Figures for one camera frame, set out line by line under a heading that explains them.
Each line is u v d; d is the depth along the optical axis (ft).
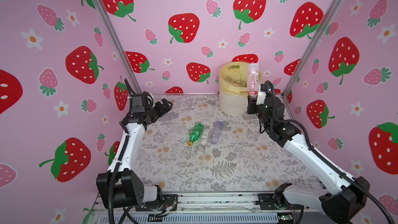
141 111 1.97
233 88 2.81
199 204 2.48
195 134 3.04
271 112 1.69
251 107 2.13
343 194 1.23
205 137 2.98
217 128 3.32
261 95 2.05
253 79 2.30
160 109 2.32
